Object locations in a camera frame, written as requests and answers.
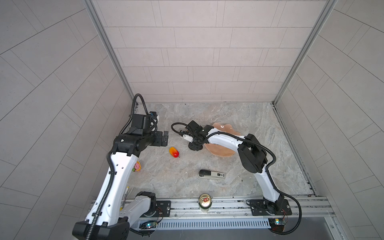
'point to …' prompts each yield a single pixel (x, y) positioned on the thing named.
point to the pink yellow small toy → (137, 167)
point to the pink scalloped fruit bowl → (218, 150)
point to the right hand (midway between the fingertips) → (191, 144)
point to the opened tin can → (205, 202)
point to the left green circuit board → (148, 224)
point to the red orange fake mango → (174, 152)
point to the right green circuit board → (277, 224)
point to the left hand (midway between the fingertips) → (162, 133)
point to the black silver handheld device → (211, 174)
